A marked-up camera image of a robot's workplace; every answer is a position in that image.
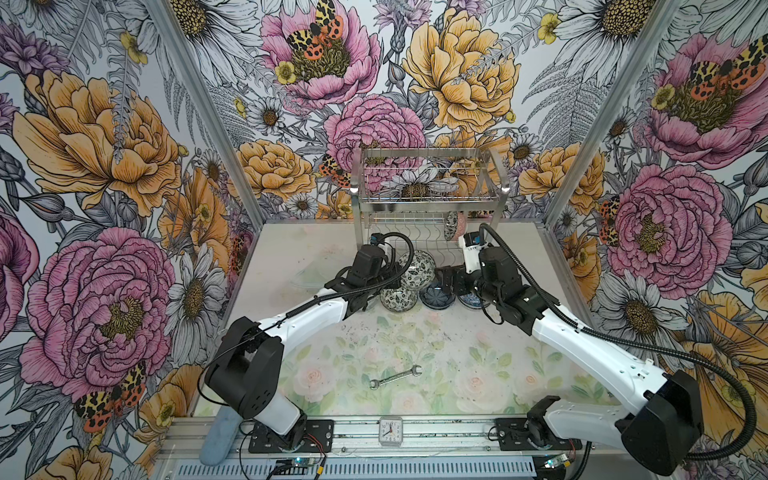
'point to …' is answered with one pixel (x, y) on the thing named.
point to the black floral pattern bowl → (399, 299)
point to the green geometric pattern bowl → (422, 271)
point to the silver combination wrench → (375, 384)
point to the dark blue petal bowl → (433, 297)
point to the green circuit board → (295, 466)
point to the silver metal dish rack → (425, 193)
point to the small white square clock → (391, 431)
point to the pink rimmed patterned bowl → (461, 225)
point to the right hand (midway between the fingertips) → (451, 277)
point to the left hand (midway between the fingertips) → (399, 275)
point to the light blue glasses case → (220, 437)
